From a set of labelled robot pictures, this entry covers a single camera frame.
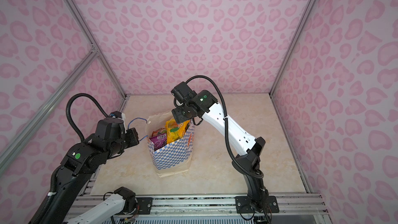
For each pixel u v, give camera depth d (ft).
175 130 2.31
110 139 1.52
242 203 2.42
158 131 2.84
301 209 2.38
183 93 1.73
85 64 2.73
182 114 2.09
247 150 1.49
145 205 2.40
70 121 1.43
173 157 2.36
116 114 1.88
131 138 1.89
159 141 2.47
